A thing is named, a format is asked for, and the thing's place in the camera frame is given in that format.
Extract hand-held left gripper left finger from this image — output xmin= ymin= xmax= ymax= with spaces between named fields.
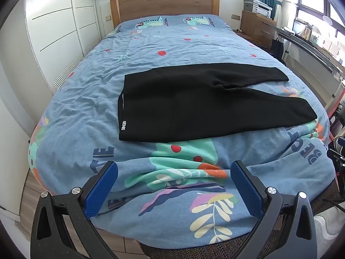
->
xmin=30 ymin=161 xmax=119 ymax=259

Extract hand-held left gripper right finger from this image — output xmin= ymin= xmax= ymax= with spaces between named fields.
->
xmin=229 ymin=160 xmax=316 ymax=259

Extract black pants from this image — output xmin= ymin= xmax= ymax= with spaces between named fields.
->
xmin=118 ymin=63 xmax=318 ymax=143

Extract dark herringbone rug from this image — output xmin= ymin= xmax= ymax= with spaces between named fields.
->
xmin=140 ymin=179 xmax=341 ymax=259

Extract bed with blue patterned sheet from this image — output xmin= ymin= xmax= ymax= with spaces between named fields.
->
xmin=28 ymin=14 xmax=336 ymax=245

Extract black bag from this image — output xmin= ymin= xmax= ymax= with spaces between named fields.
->
xmin=271 ymin=28 xmax=285 ymax=60

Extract long desk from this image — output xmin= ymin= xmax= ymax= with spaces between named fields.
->
xmin=275 ymin=27 xmax=345 ymax=79

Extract wooden dresser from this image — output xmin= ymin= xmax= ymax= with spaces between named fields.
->
xmin=240 ymin=10 xmax=278 ymax=49

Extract white wardrobe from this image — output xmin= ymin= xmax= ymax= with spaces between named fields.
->
xmin=24 ymin=0 xmax=103 ymax=93

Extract computer monitor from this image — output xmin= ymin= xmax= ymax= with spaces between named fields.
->
xmin=292 ymin=19 xmax=305 ymax=34

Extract white printer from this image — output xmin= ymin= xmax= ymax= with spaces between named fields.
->
xmin=253 ymin=1 xmax=273 ymax=19

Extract large window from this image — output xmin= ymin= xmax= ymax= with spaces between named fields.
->
xmin=280 ymin=0 xmax=345 ymax=68

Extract wooden headboard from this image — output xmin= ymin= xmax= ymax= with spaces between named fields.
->
xmin=110 ymin=0 xmax=220 ymax=29

